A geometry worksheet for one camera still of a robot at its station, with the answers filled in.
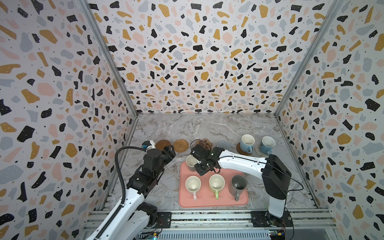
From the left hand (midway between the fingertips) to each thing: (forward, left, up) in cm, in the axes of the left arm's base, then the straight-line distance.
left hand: (170, 146), depth 76 cm
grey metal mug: (-13, -36, -19) cm, 43 cm away
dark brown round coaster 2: (+10, -42, -22) cm, 48 cm away
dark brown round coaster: (+15, +11, -21) cm, 28 cm away
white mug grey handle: (-2, -10, -12) cm, 16 cm away
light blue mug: (+9, -57, -13) cm, 59 cm away
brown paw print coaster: (+17, -19, -22) cm, 34 cm away
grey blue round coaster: (+15, -33, -22) cm, 42 cm away
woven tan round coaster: (+15, -2, -23) cm, 28 cm away
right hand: (-5, -14, -14) cm, 20 cm away
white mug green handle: (-12, -24, -19) cm, 33 cm away
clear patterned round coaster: (+11, -54, -22) cm, 60 cm away
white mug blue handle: (+12, -46, -15) cm, 50 cm away
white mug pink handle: (-12, -11, -21) cm, 27 cm away
